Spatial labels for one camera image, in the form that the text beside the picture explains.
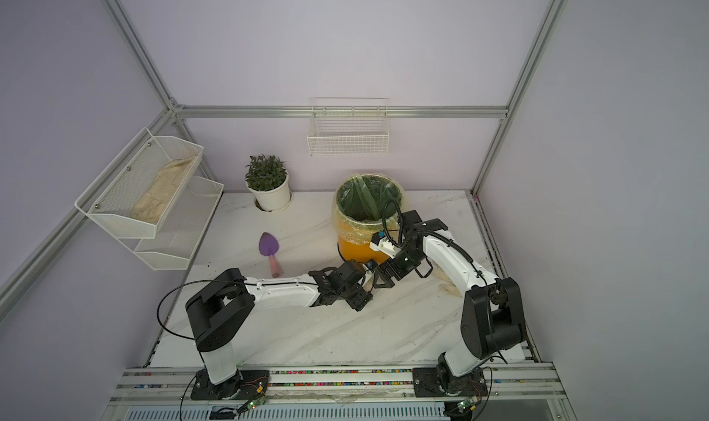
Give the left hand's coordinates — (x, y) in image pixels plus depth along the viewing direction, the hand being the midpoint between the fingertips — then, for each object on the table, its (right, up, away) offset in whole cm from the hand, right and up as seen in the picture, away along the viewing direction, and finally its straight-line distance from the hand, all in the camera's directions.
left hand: (359, 292), depth 90 cm
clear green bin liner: (+2, +30, +9) cm, 31 cm away
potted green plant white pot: (-35, +39, +14) cm, 54 cm away
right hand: (+9, +6, -8) cm, 13 cm away
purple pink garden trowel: (-34, +14, +12) cm, 39 cm away
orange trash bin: (0, +14, -8) cm, 17 cm away
